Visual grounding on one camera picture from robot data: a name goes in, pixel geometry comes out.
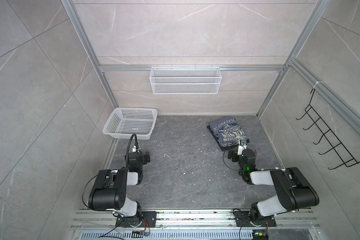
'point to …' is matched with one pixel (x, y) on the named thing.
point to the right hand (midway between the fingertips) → (237, 146)
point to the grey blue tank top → (228, 131)
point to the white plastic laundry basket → (124, 122)
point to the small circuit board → (137, 234)
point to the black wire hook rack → (348, 159)
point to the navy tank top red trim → (225, 145)
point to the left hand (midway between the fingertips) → (137, 149)
